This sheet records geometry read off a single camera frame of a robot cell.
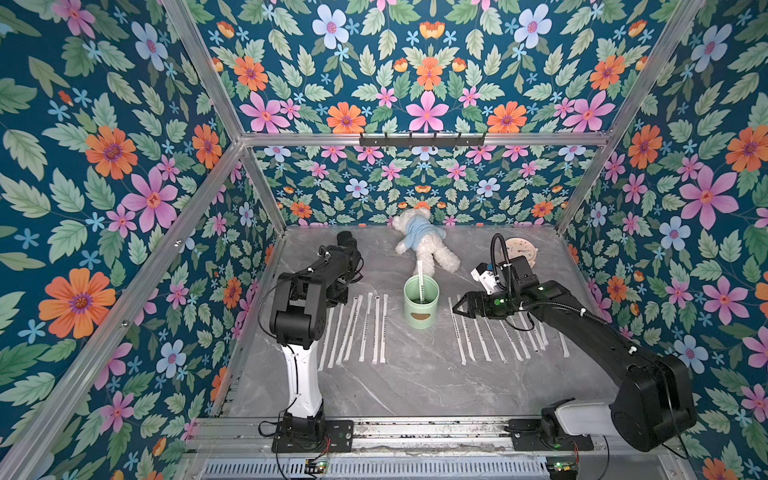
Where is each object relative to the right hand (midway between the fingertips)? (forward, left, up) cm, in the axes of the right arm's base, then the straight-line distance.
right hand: (470, 304), depth 81 cm
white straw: (-7, +1, -15) cm, 17 cm away
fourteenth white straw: (0, +31, -14) cm, 34 cm away
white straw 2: (-3, -1, -15) cm, 15 cm away
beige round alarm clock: (+33, -24, -12) cm, 43 cm away
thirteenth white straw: (-2, +28, -14) cm, 31 cm away
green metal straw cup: (0, +14, -6) cm, 15 cm away
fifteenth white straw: (-2, +37, -15) cm, 40 cm away
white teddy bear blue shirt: (+30, +13, -4) cm, 33 cm away
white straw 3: (-5, -5, -14) cm, 16 cm away
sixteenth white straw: (-4, +40, -14) cm, 43 cm away
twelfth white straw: (0, +35, -14) cm, 38 cm away
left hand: (+6, +44, -12) cm, 46 cm away
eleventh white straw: (+1, +25, -14) cm, 29 cm away
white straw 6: (-8, -12, +4) cm, 15 cm away
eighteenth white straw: (+8, +14, -2) cm, 16 cm away
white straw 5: (-7, -18, -16) cm, 25 cm away
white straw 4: (-3, -9, -15) cm, 18 cm away
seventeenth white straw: (+1, +43, -13) cm, 45 cm away
